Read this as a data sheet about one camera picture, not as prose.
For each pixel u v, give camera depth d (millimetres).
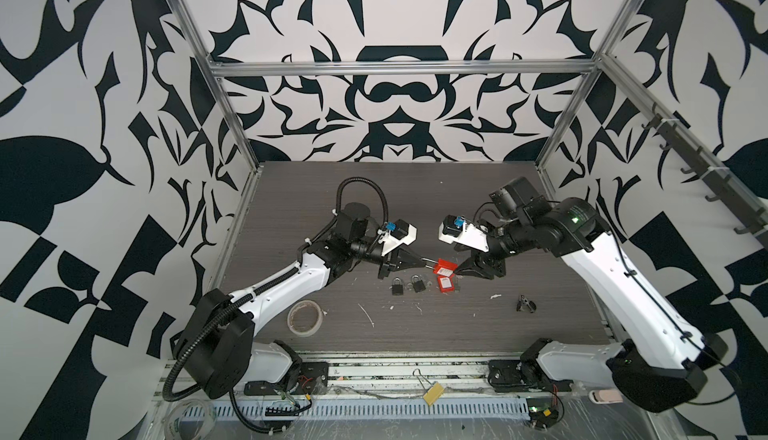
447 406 713
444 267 673
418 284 894
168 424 655
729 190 550
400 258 651
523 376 673
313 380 730
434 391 724
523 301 831
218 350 409
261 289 468
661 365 390
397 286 892
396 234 608
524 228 480
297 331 808
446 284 890
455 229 535
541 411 710
